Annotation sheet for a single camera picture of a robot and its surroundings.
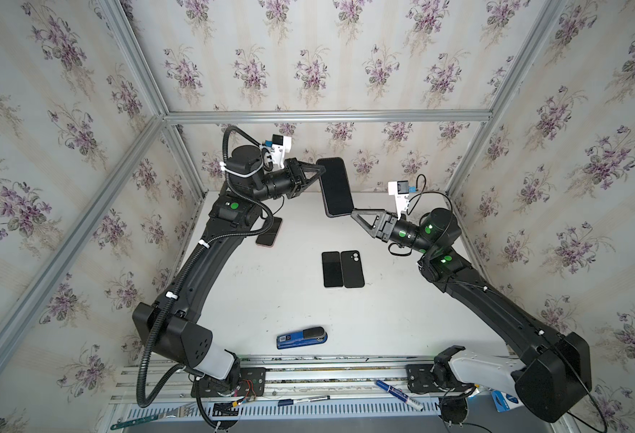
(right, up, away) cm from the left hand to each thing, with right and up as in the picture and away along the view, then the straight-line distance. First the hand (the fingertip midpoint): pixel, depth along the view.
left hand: (326, 169), depth 62 cm
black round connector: (+34, -63, +9) cm, 72 cm away
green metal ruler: (-49, -63, +5) cm, 80 cm away
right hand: (+9, -10, +1) cm, 14 cm away
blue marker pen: (+20, -59, +8) cm, 62 cm away
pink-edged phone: (-22, -20, +42) cm, 51 cm away
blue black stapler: (-7, -47, +15) cm, 50 cm away
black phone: (+3, -30, +33) cm, 45 cm away
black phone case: (+10, -29, +34) cm, 46 cm away
